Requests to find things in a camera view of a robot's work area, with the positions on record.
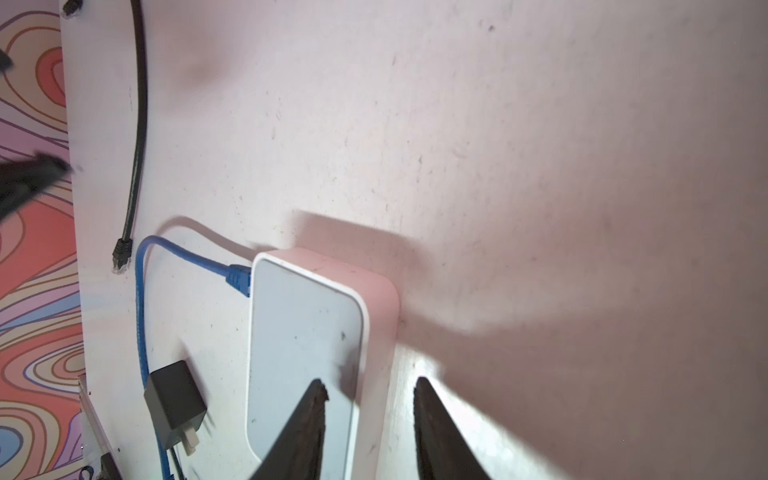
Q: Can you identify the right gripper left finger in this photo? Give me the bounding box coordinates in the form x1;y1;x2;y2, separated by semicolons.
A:
250;379;329;480

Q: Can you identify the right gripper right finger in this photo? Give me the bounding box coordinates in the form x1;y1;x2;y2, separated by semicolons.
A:
413;377;490;480

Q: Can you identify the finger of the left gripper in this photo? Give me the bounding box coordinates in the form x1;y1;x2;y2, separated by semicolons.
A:
1;152;72;221

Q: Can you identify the black ethernet cable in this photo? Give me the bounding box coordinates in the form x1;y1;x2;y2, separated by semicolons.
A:
59;0;149;276

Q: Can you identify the black power adapter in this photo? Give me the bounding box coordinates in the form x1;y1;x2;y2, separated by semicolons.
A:
143;360;207;479

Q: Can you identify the white small network switch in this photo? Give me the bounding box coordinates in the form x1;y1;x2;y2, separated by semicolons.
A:
245;248;400;479

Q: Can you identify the blue ethernet cable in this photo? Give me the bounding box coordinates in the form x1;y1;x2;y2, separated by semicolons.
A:
134;235;253;480

